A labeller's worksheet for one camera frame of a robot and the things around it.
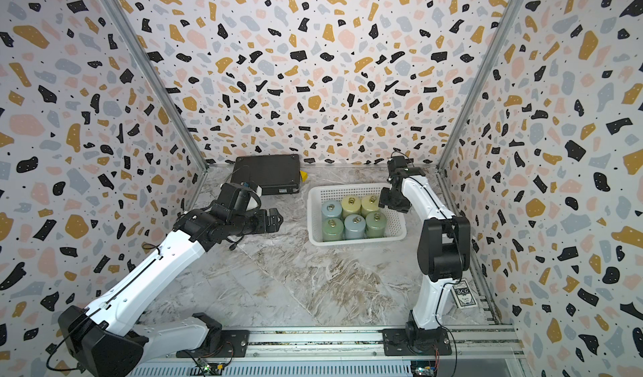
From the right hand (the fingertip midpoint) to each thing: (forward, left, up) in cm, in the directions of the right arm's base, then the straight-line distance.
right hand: (390, 205), depth 94 cm
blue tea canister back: (-1, +22, -1) cm, 22 cm away
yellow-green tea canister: (+2, +15, -2) cm, 15 cm away
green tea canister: (-10, +21, -2) cm, 24 cm away
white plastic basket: (+7, +28, -2) cm, 29 cm away
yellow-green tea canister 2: (+2, +7, -2) cm, 8 cm away
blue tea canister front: (-9, +13, -2) cm, 16 cm away
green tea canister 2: (-6, +5, -3) cm, 9 cm away
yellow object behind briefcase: (+22, +36, -8) cm, 43 cm away
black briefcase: (+23, +50, -7) cm, 55 cm away
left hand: (-15, +39, +12) cm, 43 cm away
